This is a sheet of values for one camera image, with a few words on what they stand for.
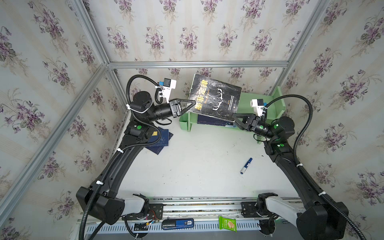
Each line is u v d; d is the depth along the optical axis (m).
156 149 0.95
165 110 0.53
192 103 0.56
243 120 0.56
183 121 1.01
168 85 0.53
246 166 0.88
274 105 0.84
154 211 0.72
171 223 0.66
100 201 0.37
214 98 0.58
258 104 0.60
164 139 0.99
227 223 0.69
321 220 0.38
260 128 0.58
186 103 0.56
